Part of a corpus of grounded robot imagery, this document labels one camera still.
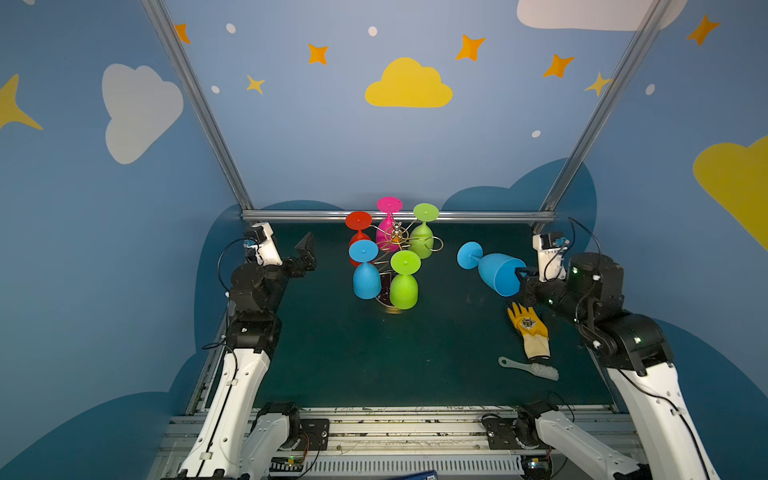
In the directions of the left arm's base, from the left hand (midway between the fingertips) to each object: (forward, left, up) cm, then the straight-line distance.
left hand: (290, 235), depth 69 cm
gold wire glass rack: (+7, -26, -8) cm, 28 cm away
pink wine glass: (+10, -22, -7) cm, 25 cm away
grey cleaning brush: (-18, -67, -35) cm, 78 cm away
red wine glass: (+12, -15, -7) cm, 20 cm away
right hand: (-7, -53, -1) cm, 53 cm away
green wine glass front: (-5, -27, -15) cm, 31 cm away
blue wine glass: (-2, -18, -16) cm, 24 cm away
